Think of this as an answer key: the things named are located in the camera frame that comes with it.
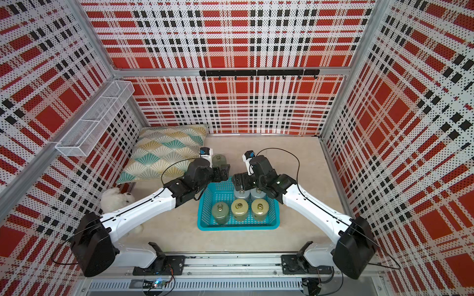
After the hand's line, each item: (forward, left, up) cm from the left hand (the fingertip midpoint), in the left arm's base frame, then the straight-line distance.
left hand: (223, 166), depth 82 cm
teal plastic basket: (-6, +1, -11) cm, 13 cm away
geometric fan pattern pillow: (+12, +33, -4) cm, 35 cm away
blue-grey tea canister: (-8, -8, -12) cm, 16 cm away
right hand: (-5, -10, 0) cm, 11 cm away
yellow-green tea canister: (-15, -7, -10) cm, 20 cm away
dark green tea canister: (-17, +1, -11) cm, 20 cm away
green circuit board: (-42, +24, -18) cm, 52 cm away
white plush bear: (-16, +42, +1) cm, 45 cm away
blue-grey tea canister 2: (-8, -15, -12) cm, 21 cm away
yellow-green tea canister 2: (-15, -16, -11) cm, 25 cm away
